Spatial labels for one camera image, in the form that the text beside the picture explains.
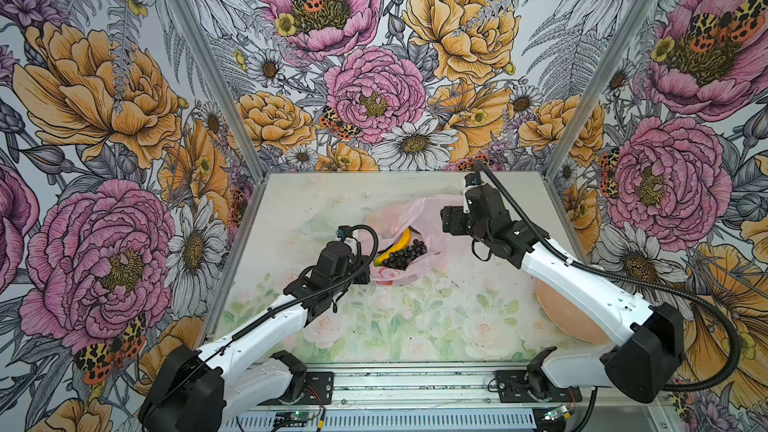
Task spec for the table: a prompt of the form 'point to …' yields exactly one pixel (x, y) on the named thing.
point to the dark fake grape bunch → (401, 259)
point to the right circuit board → (555, 414)
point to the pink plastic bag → (389, 217)
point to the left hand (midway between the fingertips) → (368, 267)
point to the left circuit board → (292, 416)
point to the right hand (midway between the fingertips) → (456, 220)
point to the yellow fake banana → (402, 243)
